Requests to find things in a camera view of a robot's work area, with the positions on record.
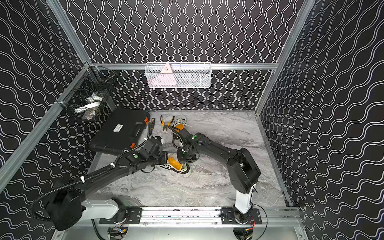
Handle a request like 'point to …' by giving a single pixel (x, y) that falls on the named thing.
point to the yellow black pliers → (165, 126)
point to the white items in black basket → (89, 110)
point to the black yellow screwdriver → (152, 124)
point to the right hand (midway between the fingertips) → (180, 161)
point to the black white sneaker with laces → (179, 120)
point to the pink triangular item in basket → (166, 77)
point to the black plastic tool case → (118, 129)
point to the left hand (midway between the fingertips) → (169, 154)
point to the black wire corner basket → (83, 98)
